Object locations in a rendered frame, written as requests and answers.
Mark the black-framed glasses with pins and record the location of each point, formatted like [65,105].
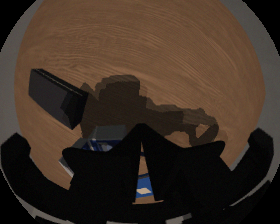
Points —
[103,146]

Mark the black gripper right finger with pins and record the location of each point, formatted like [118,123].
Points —
[164,159]

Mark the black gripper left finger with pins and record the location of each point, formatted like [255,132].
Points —
[120,162]

